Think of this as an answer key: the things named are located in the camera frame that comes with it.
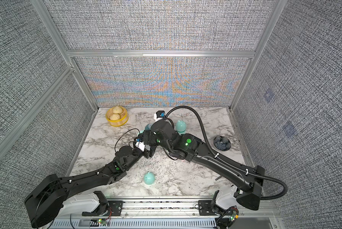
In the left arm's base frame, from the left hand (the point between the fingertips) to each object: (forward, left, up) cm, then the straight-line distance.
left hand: (155, 137), depth 77 cm
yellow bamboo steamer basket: (+30, +25, -15) cm, 42 cm away
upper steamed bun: (+36, +31, -14) cm, 49 cm away
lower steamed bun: (+29, +32, -15) cm, 46 cm away
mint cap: (-16, +4, -17) cm, 23 cm away
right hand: (-3, +1, +12) cm, 13 cm away
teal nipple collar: (-1, +2, +11) cm, 12 cm away
